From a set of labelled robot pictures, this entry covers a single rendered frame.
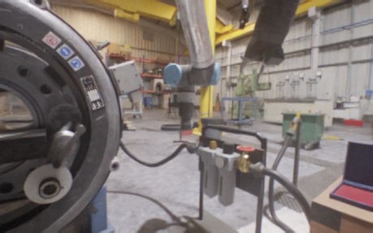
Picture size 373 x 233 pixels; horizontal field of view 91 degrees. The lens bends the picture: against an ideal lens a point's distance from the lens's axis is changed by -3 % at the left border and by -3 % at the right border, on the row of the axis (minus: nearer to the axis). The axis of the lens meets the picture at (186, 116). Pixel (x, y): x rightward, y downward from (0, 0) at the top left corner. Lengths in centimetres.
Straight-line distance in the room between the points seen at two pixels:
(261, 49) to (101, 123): 50
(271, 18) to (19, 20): 60
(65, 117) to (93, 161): 16
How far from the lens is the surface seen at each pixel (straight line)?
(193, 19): 65
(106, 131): 66
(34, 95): 76
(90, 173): 68
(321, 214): 54
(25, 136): 62
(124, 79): 71
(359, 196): 61
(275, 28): 47
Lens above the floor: 68
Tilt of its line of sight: 4 degrees down
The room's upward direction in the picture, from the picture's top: 1 degrees clockwise
